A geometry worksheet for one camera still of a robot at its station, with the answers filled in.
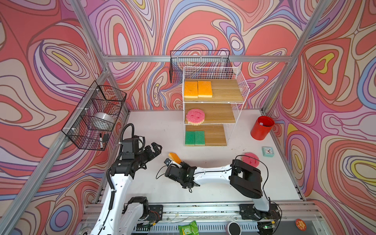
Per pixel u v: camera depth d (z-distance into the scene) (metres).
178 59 0.88
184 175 0.65
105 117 0.74
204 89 0.70
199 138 1.01
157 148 0.69
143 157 0.64
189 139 1.00
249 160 0.88
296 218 0.73
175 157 0.91
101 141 0.72
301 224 0.70
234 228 0.65
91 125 0.74
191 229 0.69
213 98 0.69
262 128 0.94
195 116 0.78
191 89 0.70
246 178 0.51
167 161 0.75
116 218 0.41
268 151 0.93
